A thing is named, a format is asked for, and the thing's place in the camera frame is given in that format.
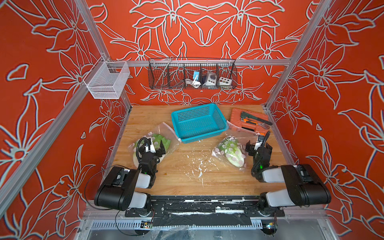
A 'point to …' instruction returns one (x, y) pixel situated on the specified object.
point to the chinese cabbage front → (156, 139)
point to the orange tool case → (255, 121)
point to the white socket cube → (225, 83)
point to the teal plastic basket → (199, 122)
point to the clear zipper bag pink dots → (162, 132)
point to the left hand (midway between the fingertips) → (153, 141)
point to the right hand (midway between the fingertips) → (255, 140)
